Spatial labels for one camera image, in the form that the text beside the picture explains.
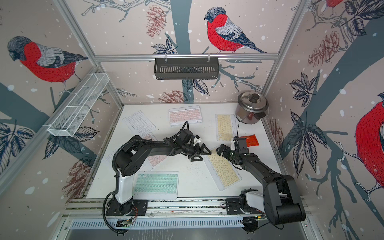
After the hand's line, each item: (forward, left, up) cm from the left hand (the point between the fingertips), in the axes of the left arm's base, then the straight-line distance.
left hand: (209, 154), depth 86 cm
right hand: (+4, -9, -3) cm, 10 cm away
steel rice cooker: (+29, -29, +12) cm, 42 cm away
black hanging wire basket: (+58, +15, +21) cm, 63 cm away
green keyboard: (-16, +30, -5) cm, 34 cm away
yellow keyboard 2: (+23, -13, -5) cm, 27 cm away
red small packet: (+13, -30, -6) cm, 33 cm away
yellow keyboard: (-7, -8, -6) cm, 12 cm away
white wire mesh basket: (+17, +70, +25) cm, 76 cm away
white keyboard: (+29, +50, -7) cm, 58 cm away
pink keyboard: (+33, +21, -5) cm, 39 cm away
